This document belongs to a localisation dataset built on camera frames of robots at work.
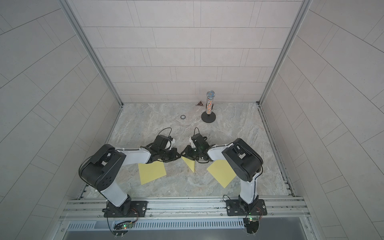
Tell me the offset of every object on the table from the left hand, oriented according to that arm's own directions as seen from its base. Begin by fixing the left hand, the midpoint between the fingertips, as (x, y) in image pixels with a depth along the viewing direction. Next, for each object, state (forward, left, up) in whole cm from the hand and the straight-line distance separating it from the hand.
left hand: (183, 155), depth 91 cm
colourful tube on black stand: (+29, -17, +3) cm, 34 cm away
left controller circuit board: (-35, +25, +2) cm, 43 cm away
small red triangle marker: (+42, -10, +3) cm, 43 cm away
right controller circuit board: (-34, -34, +2) cm, 48 cm away
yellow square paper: (-10, +18, 0) cm, 20 cm away
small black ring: (+30, +2, +2) cm, 31 cm away
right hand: (0, 0, +1) cm, 1 cm away
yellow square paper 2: (-11, -22, +4) cm, 25 cm away
